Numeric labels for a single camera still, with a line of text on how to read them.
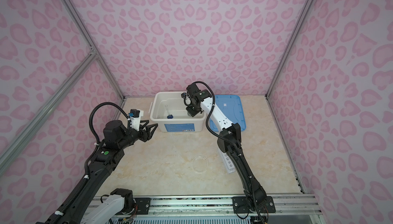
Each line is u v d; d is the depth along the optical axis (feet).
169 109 3.30
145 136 2.20
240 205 2.40
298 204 2.46
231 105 3.73
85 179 1.50
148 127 2.21
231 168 2.68
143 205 2.40
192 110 2.86
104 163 1.67
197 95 2.36
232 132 2.19
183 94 2.93
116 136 1.83
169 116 3.50
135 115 2.06
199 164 2.79
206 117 2.09
